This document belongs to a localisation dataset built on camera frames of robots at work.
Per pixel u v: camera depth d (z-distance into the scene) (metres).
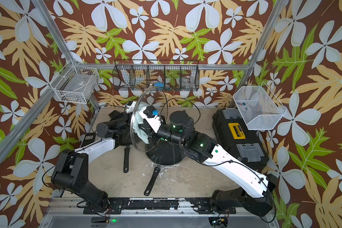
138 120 0.50
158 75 0.99
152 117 0.43
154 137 0.46
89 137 0.99
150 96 1.20
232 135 0.82
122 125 0.65
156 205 0.75
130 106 0.68
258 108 0.84
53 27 0.75
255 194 0.38
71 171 0.45
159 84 0.94
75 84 0.86
